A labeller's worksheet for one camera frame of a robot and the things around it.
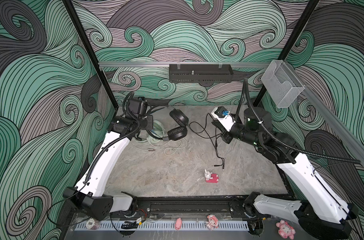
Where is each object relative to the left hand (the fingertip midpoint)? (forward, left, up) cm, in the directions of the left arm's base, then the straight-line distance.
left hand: (148, 118), depth 73 cm
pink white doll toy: (-39, -32, -26) cm, 57 cm away
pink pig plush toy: (-42, -64, -26) cm, 81 cm away
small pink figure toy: (-40, -16, -28) cm, 52 cm away
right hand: (-8, -30, +9) cm, 33 cm away
